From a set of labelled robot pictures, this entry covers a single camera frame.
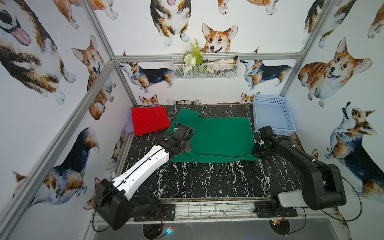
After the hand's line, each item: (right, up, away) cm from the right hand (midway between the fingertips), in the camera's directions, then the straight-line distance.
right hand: (253, 152), depth 88 cm
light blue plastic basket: (+28, +26, +34) cm, 51 cm away
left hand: (-39, +8, -7) cm, 40 cm away
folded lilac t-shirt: (-82, +15, +19) cm, 86 cm away
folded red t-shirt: (-68, +19, +17) cm, 73 cm away
